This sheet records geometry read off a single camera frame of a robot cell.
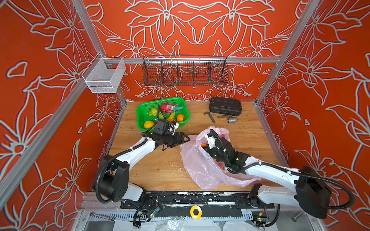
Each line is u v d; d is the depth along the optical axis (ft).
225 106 3.54
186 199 2.44
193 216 2.24
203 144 2.46
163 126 2.23
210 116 3.61
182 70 3.24
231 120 3.40
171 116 3.50
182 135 2.47
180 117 3.31
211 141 2.30
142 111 3.47
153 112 3.42
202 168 2.24
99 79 2.88
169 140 2.38
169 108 3.39
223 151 1.93
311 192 1.32
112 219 2.25
